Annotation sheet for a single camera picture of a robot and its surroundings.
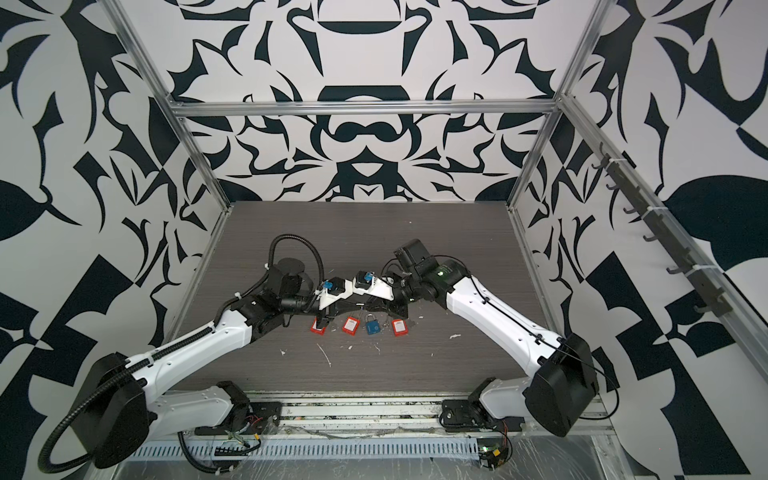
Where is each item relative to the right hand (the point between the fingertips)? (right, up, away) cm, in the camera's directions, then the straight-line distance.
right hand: (370, 300), depth 74 cm
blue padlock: (0, -11, +15) cm, 19 cm away
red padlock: (+8, -11, +13) cm, 19 cm away
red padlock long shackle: (-7, -10, +14) cm, 19 cm away
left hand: (-2, +1, 0) cm, 2 cm away
